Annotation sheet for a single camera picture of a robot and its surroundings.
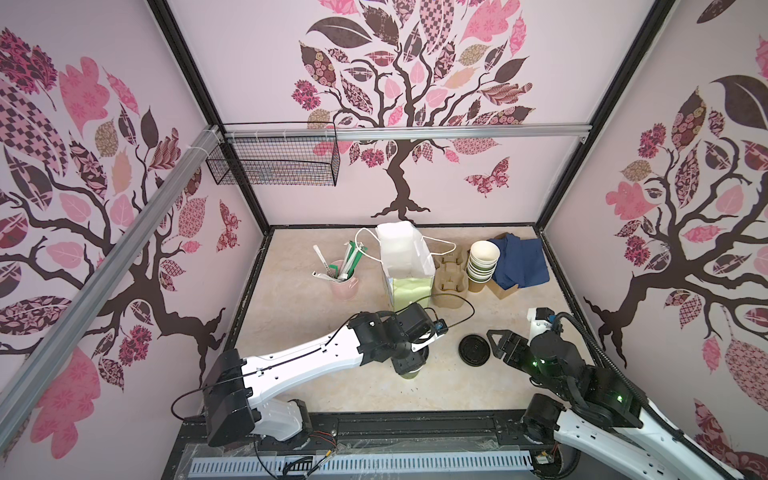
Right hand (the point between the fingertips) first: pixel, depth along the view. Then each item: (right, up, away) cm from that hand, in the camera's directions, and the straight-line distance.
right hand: (494, 336), depth 70 cm
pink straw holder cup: (-41, +8, +25) cm, 48 cm away
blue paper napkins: (+21, +17, +32) cm, 42 cm away
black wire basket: (-61, +52, +25) cm, 84 cm away
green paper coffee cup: (-19, -13, +10) cm, 25 cm away
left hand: (-21, -5, +4) cm, 21 cm away
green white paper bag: (-18, +14, +33) cm, 40 cm away
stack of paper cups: (+3, +17, +17) cm, 24 cm away
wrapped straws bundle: (-37, +19, +21) cm, 47 cm away
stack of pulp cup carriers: (-6, +11, +22) cm, 26 cm away
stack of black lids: (-1, -8, +15) cm, 17 cm away
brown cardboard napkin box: (+10, +8, +28) cm, 31 cm away
